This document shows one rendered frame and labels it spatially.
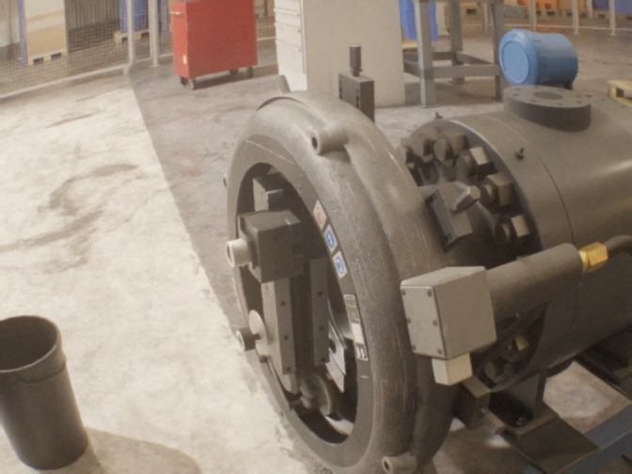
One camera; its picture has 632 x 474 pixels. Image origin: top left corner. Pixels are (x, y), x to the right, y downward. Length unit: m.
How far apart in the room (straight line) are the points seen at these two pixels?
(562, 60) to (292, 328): 0.93
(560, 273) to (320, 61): 4.15
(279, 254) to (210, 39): 5.40
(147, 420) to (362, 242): 1.23
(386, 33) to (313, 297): 3.99
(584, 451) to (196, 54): 5.57
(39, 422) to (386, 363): 1.10
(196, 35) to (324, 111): 5.36
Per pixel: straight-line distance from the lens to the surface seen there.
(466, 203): 1.00
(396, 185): 1.05
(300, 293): 1.36
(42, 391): 1.83
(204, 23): 6.50
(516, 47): 1.76
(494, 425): 1.08
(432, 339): 0.95
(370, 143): 1.09
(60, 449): 1.95
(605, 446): 1.56
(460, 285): 0.93
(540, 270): 1.03
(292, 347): 1.41
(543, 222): 1.27
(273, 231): 1.19
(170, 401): 2.18
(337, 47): 5.11
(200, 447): 1.97
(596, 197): 1.39
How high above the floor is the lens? 1.25
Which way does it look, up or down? 22 degrees down
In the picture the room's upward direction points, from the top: 3 degrees counter-clockwise
